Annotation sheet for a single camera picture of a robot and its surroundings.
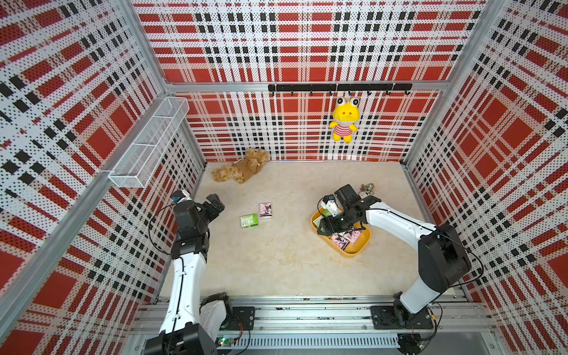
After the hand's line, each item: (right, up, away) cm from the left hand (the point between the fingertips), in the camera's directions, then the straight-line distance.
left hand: (213, 201), depth 80 cm
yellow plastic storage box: (+54, -20, +7) cm, 58 cm away
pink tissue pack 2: (+54, -16, +10) cm, 57 cm away
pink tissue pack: (+17, -6, +18) cm, 25 cm away
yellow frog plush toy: (+51, +36, +11) cm, 63 cm away
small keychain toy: (+67, +5, +29) cm, 73 cm away
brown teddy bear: (+6, +15, +26) cm, 31 cm away
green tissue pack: (+10, -10, +16) cm, 21 cm away
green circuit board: (+8, -44, -11) cm, 46 cm away
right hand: (+44, -11, +5) cm, 45 cm away
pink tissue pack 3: (+49, -17, +8) cm, 53 cm away
